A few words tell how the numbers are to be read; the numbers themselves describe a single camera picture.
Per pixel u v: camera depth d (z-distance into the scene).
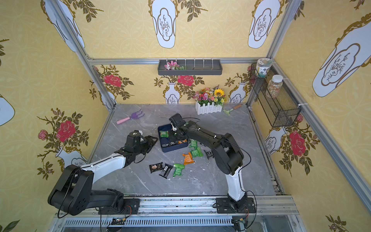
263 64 0.84
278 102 0.83
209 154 0.92
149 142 0.80
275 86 0.72
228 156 0.50
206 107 1.10
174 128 0.83
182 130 0.67
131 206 0.73
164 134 1.01
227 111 1.17
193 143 0.96
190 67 0.92
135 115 1.16
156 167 0.86
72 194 0.42
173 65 0.88
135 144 0.71
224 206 0.73
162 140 1.00
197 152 0.92
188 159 0.90
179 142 0.95
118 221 0.73
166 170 0.85
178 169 0.86
